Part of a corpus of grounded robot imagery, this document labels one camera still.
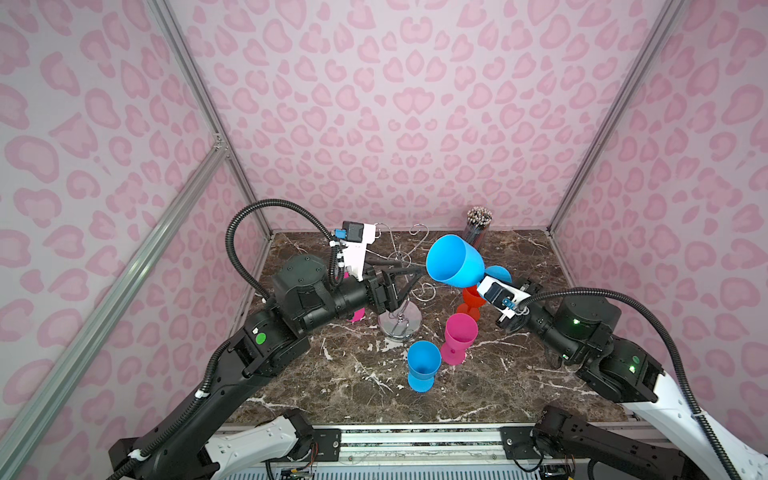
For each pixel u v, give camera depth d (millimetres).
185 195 755
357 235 458
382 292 451
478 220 982
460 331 823
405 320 954
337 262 458
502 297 443
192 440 370
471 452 721
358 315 947
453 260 517
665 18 704
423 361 786
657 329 396
